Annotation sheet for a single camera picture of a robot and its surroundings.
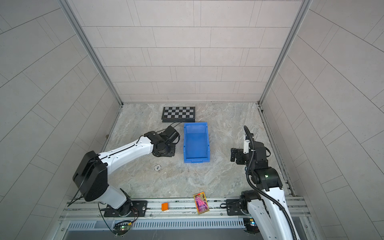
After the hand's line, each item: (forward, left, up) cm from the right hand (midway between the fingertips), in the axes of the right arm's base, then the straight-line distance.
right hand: (238, 149), depth 75 cm
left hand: (+5, +33, -8) cm, 35 cm away
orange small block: (-21, +38, -13) cm, 45 cm away
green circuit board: (-28, +56, -12) cm, 64 cm away
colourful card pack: (-20, +20, -13) cm, 31 cm away
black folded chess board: (+35, +33, -10) cm, 49 cm away
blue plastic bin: (+15, +21, -16) cm, 31 cm away
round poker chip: (-1, +44, -14) cm, 46 cm away
